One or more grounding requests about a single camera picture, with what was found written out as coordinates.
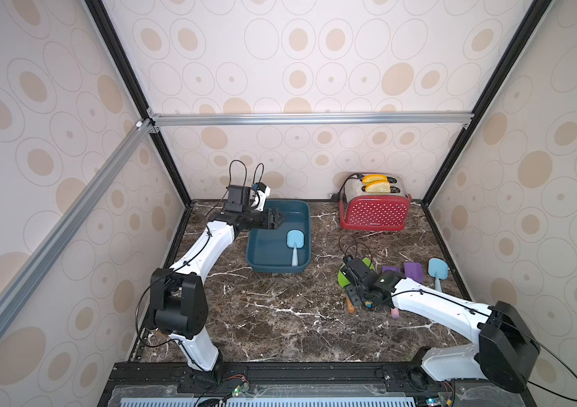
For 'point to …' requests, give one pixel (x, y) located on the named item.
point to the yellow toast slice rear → (368, 178)
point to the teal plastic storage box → (284, 249)
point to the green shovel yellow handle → (367, 262)
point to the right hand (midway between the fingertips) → (356, 290)
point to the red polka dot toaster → (374, 201)
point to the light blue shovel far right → (438, 269)
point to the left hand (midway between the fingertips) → (283, 214)
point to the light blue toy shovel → (295, 239)
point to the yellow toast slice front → (377, 184)
